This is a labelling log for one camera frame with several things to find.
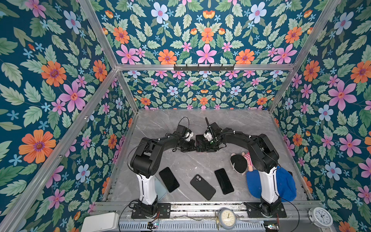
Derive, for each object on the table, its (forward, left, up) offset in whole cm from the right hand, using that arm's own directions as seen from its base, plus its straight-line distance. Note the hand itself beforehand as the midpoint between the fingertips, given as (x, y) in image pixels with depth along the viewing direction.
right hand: (203, 149), depth 95 cm
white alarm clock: (-39, -55, +1) cm, 68 cm away
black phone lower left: (-19, +21, -2) cm, 28 cm away
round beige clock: (-39, -11, +2) cm, 41 cm away
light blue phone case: (-25, +25, -3) cm, 36 cm away
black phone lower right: (-20, -12, -2) cm, 24 cm away
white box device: (-41, +50, +2) cm, 65 cm away
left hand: (0, +3, +2) cm, 3 cm away
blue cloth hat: (-22, -47, 0) cm, 52 cm away
